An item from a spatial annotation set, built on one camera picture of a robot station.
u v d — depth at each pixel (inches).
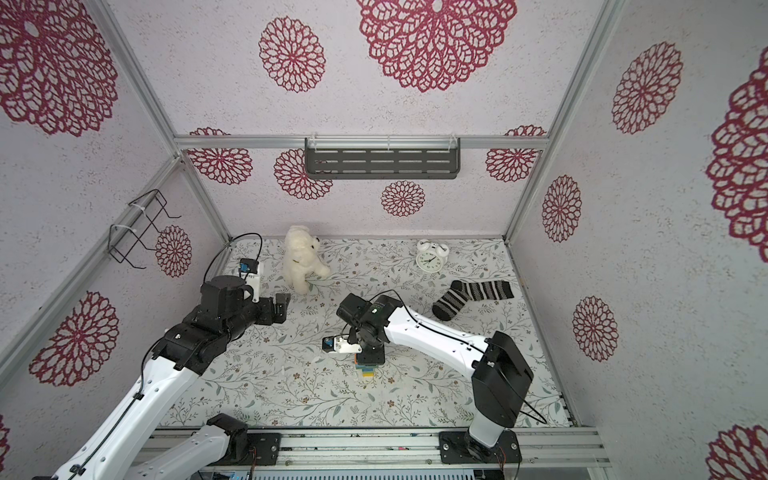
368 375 33.6
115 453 15.3
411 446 29.9
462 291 40.6
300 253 36.4
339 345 27.1
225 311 20.9
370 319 21.9
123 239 28.7
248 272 24.1
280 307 25.9
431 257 41.1
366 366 27.2
